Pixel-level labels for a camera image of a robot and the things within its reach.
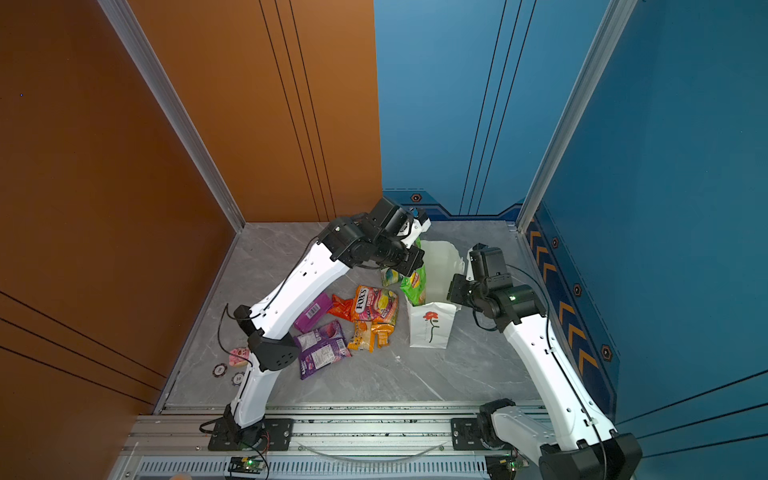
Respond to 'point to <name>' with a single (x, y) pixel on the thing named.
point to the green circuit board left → (252, 464)
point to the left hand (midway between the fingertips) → (425, 261)
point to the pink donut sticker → (238, 361)
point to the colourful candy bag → (373, 304)
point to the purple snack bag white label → (321, 347)
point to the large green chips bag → (413, 286)
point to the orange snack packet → (369, 334)
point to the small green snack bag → (390, 276)
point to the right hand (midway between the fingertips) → (449, 286)
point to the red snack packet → (344, 308)
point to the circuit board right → (502, 466)
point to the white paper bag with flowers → (432, 325)
